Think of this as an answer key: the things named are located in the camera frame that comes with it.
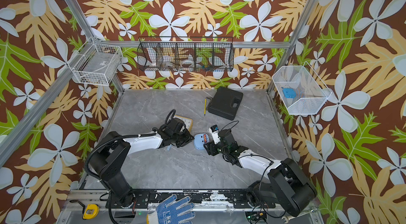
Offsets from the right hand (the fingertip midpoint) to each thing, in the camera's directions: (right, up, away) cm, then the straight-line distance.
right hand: (206, 143), depth 88 cm
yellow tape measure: (-52, -26, -18) cm, 61 cm away
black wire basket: (-13, +53, +9) cm, 56 cm away
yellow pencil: (0, +21, +23) cm, 31 cm away
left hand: (-6, +3, +3) cm, 7 cm away
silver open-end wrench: (+36, -29, -18) cm, 49 cm away
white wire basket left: (-61, +44, -1) cm, 76 cm away
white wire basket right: (+49, +30, -5) cm, 58 cm away
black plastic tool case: (+13, +23, +17) cm, 31 cm away
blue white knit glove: (-17, -28, -17) cm, 37 cm away
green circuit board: (+23, -30, -15) cm, 41 cm away
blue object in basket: (+45, +28, -3) cm, 53 cm away
